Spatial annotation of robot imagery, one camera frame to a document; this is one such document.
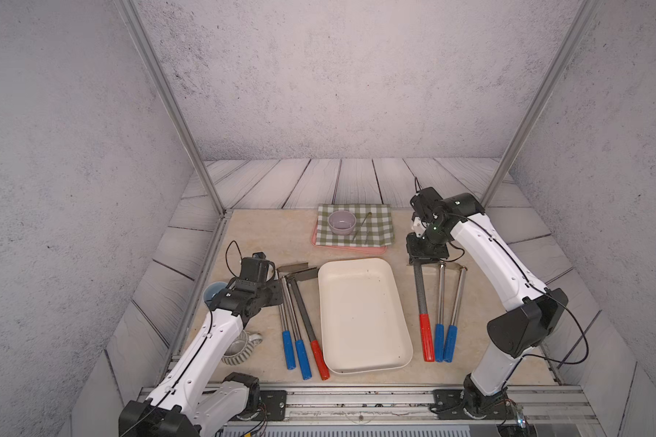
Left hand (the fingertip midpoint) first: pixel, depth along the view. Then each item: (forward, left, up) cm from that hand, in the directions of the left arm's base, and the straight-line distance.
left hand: (279, 289), depth 82 cm
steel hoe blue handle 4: (-12, -6, -11) cm, 17 cm away
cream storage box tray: (-5, -25, -13) cm, 29 cm away
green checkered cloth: (+36, -34, -12) cm, 50 cm away
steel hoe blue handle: (-10, -48, -12) cm, 51 cm away
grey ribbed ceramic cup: (-15, +10, -7) cm, 19 cm away
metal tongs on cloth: (+28, -30, -10) cm, 42 cm away
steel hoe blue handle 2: (-9, -53, -12) cm, 55 cm away
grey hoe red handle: (-14, -39, +6) cm, 42 cm away
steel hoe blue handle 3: (-9, -1, -12) cm, 15 cm away
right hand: (+2, -39, +10) cm, 40 cm away
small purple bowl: (+35, -20, -9) cm, 41 cm away
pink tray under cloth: (+24, -21, -13) cm, 34 cm away
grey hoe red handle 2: (+12, -8, -10) cm, 17 cm away
